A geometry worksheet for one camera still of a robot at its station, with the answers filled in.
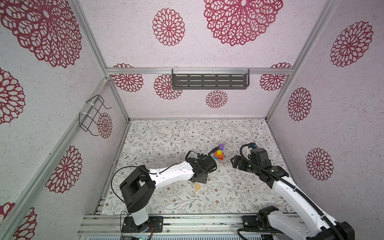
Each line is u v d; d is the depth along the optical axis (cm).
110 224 75
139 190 44
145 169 47
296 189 49
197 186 85
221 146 91
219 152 94
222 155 96
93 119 77
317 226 40
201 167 61
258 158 62
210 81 100
